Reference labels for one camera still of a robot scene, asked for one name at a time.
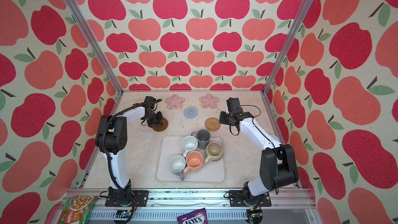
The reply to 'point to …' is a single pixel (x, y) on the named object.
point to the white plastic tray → (168, 146)
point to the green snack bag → (76, 209)
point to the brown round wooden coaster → (161, 127)
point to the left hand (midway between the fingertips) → (165, 123)
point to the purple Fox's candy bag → (197, 216)
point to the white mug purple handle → (177, 164)
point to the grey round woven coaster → (190, 112)
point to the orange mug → (194, 161)
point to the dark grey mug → (203, 137)
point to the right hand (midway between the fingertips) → (226, 117)
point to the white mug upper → (189, 143)
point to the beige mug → (213, 152)
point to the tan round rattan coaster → (212, 124)
